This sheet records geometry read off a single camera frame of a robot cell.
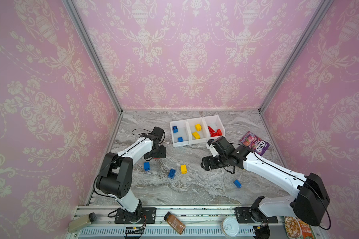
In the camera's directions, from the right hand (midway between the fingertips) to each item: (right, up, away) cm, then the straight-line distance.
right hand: (207, 163), depth 81 cm
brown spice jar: (-16, -26, -12) cm, 33 cm away
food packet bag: (+40, -28, -11) cm, 50 cm away
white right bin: (+10, +19, +30) cm, 37 cm away
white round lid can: (+8, -25, -14) cm, 29 cm away
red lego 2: (-30, 0, +14) cm, 33 cm away
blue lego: (-19, +18, +25) cm, 36 cm away
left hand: (-29, +2, +11) cm, 31 cm away
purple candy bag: (+35, +8, +17) cm, 40 cm away
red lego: (+11, +15, +22) cm, 29 cm away
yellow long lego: (-4, +13, +24) cm, 27 cm away
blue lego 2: (-36, -4, +9) cm, 37 cm away
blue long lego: (-20, -8, +7) cm, 23 cm away
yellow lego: (-2, +19, +26) cm, 32 cm away
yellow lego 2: (-13, -5, +7) cm, 16 cm away
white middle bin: (-3, +16, +26) cm, 31 cm away
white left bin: (-15, +14, +28) cm, 34 cm away
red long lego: (+7, +17, +25) cm, 31 cm away
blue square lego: (-15, +11, +19) cm, 27 cm away
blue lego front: (+17, -12, +2) cm, 21 cm away
